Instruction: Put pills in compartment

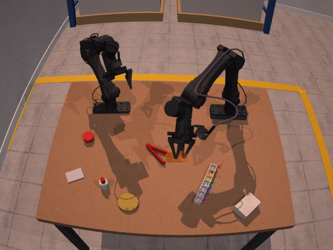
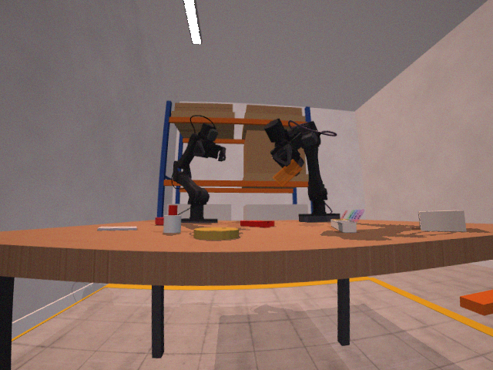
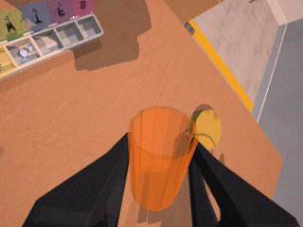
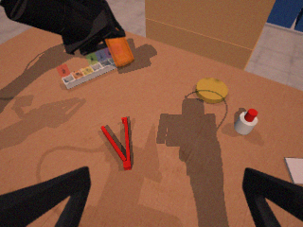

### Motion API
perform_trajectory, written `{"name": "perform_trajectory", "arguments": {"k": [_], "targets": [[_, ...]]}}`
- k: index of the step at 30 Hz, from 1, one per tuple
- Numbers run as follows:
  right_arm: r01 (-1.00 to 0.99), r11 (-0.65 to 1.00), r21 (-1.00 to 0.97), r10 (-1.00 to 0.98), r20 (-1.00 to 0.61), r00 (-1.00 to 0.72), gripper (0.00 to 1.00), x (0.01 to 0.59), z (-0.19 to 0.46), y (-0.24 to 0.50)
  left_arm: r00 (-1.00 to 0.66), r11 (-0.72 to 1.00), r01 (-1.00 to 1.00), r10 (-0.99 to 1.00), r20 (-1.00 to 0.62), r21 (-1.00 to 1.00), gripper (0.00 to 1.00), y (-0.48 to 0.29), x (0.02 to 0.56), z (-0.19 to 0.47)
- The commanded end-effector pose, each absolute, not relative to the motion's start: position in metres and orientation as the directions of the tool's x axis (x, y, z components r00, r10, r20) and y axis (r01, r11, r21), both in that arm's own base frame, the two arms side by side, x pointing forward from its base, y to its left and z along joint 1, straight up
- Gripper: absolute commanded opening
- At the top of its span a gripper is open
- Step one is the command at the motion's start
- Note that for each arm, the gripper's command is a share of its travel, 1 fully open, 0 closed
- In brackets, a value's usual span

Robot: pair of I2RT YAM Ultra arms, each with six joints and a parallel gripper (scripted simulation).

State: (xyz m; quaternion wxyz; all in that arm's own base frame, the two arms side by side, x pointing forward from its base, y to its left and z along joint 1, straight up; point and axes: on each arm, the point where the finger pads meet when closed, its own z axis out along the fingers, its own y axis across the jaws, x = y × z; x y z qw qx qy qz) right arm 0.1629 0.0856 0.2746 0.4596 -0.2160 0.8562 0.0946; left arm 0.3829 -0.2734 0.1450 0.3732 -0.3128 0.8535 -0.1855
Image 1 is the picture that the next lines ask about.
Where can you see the pale pink flat square slab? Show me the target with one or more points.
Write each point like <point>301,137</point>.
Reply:
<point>74,175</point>

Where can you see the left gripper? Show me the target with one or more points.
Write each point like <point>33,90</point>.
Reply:
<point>184,131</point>

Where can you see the red disk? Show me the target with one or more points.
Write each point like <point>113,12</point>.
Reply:
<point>88,137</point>

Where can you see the orange translucent pill bottle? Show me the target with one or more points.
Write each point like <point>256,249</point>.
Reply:
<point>181,158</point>

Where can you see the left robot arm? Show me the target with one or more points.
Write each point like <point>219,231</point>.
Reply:
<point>182,106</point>

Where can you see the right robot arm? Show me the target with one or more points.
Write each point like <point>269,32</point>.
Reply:
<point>91,56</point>

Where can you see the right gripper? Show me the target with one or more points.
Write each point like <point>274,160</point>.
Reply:
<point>111,73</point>

